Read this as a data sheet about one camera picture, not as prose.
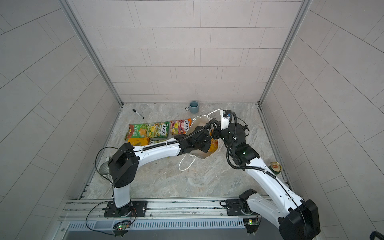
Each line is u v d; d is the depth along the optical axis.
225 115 0.61
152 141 0.92
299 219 0.37
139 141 0.91
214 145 0.80
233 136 0.52
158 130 0.98
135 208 0.69
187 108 1.13
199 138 0.65
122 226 0.64
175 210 0.73
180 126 0.99
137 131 0.97
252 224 0.69
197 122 1.10
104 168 0.80
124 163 0.49
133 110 1.11
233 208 0.72
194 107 1.08
